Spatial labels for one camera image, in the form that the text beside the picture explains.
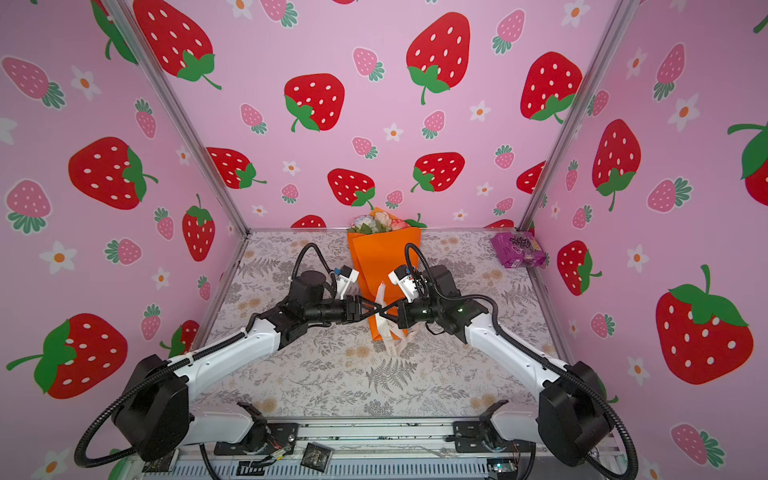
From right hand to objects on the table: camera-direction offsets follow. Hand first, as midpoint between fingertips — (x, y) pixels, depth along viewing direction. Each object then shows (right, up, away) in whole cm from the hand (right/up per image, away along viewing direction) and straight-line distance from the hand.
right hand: (379, 313), depth 75 cm
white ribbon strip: (+3, -7, +3) cm, 8 cm away
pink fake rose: (+5, +28, +43) cm, 52 cm away
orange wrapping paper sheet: (-4, +16, +38) cm, 41 cm away
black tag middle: (-15, -33, -5) cm, 37 cm away
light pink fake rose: (0, +30, +41) cm, 51 cm away
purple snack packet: (+50, +18, +32) cm, 62 cm away
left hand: (0, +1, 0) cm, 1 cm away
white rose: (-11, +29, +40) cm, 50 cm away
